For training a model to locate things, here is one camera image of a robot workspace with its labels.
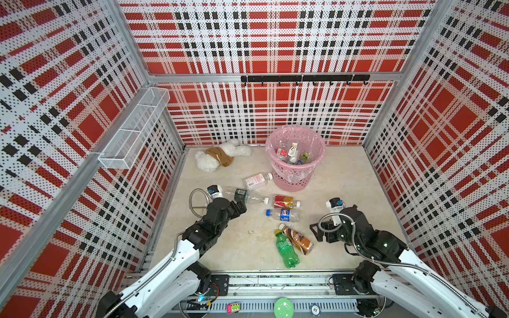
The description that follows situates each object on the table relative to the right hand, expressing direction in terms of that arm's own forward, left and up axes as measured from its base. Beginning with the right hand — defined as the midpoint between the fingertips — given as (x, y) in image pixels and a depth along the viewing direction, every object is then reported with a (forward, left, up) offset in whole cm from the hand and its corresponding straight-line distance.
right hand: (321, 227), depth 76 cm
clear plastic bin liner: (+40, +1, +8) cm, 41 cm away
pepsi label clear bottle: (+8, +14, -7) cm, 17 cm away
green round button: (-25, +16, -8) cm, 31 cm away
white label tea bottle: (+31, +9, +9) cm, 34 cm away
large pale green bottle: (+36, +2, 0) cm, 36 cm away
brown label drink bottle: (-3, +8, -7) cm, 11 cm away
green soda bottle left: (-6, +14, -8) cm, 17 cm away
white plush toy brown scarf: (+39, +52, -4) cm, 65 cm away
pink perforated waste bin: (+23, +13, -4) cm, 27 cm away
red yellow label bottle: (+15, +14, -7) cm, 22 cm away
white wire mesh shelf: (+35, +89, +9) cm, 96 cm away
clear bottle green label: (+20, +40, -8) cm, 45 cm away
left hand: (+11, +33, +2) cm, 35 cm away
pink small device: (-25, +33, -8) cm, 42 cm away
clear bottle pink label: (+29, +26, -9) cm, 40 cm away
